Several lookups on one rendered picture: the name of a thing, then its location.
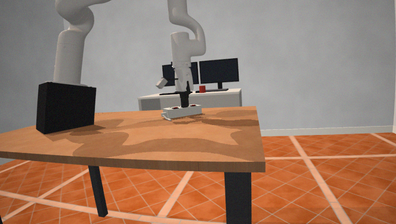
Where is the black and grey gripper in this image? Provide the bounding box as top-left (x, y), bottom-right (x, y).
top-left (174, 68), bottom-right (194, 107)

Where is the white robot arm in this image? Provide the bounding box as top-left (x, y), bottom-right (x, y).
top-left (45, 0), bottom-right (206, 87)

